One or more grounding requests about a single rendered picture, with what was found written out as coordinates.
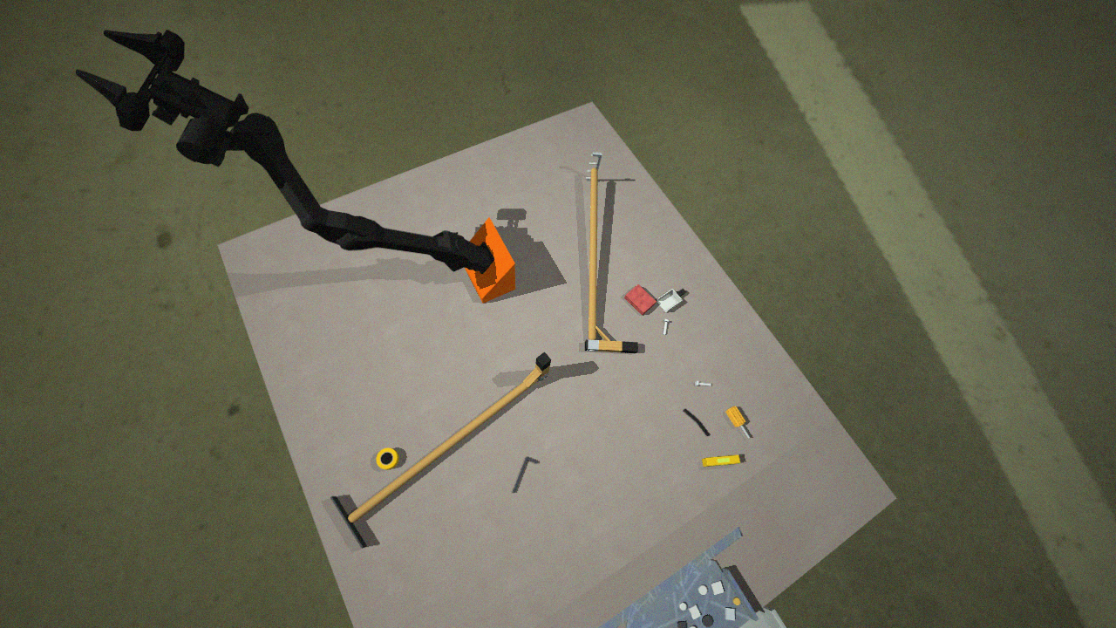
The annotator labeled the white open tray with dark handle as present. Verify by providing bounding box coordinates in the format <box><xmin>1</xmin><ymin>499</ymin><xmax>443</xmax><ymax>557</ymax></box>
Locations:
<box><xmin>657</xmin><ymin>289</ymin><xmax>686</xmax><ymax>313</ymax></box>

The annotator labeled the long wooden-handled scraper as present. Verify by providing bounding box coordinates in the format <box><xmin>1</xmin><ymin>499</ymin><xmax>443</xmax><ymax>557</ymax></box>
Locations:
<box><xmin>330</xmin><ymin>352</ymin><xmax>551</xmax><ymax>549</ymax></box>

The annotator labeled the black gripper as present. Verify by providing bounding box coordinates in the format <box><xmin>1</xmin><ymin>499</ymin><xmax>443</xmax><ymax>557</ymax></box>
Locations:
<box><xmin>75</xmin><ymin>30</ymin><xmax>205</xmax><ymax>131</ymax></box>

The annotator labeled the yellow cylinder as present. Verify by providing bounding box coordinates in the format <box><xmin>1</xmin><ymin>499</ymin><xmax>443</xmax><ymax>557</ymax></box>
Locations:
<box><xmin>377</xmin><ymin>448</ymin><xmax>398</xmax><ymax>470</ymax></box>

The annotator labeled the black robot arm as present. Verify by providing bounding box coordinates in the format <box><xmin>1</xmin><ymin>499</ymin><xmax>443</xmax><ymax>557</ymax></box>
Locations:
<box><xmin>176</xmin><ymin>88</ymin><xmax>494</xmax><ymax>274</ymax></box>

